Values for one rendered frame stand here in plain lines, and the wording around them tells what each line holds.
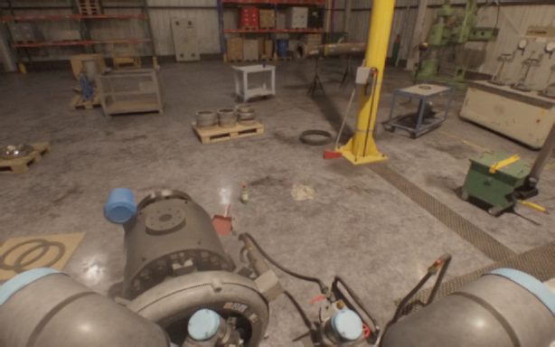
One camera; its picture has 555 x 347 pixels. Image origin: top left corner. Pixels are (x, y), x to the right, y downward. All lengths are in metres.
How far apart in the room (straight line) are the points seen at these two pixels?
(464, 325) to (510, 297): 0.09
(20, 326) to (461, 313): 0.58
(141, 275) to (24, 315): 1.07
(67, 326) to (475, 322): 0.52
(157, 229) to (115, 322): 1.18
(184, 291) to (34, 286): 0.75
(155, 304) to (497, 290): 1.07
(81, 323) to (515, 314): 0.57
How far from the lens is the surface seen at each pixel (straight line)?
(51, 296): 0.52
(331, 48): 8.31
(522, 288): 0.55
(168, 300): 1.23
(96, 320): 0.47
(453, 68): 11.56
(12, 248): 3.70
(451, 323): 0.47
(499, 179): 3.77
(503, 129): 6.72
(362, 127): 4.41
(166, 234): 1.63
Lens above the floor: 1.90
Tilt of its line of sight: 29 degrees down
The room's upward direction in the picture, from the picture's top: straight up
